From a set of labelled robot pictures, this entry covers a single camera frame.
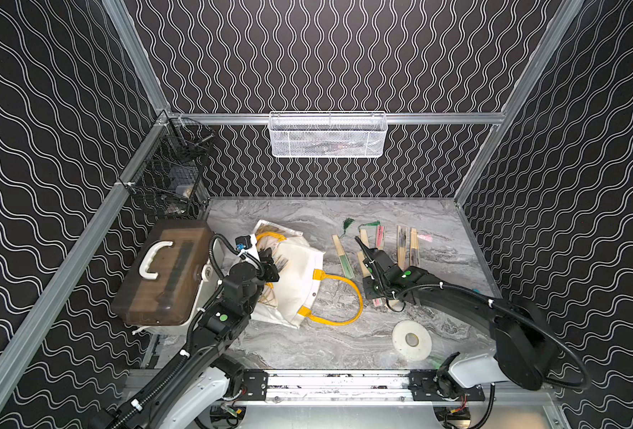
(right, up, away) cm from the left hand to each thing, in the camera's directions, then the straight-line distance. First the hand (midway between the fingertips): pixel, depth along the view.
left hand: (269, 245), depth 74 cm
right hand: (+31, -14, +13) cm, 36 cm away
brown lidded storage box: (-33, -11, +3) cm, 35 cm away
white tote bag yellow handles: (+3, -19, +16) cm, 25 cm away
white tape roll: (+42, -33, +6) cm, 53 cm away
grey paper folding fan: (+46, -3, +29) cm, 55 cm away
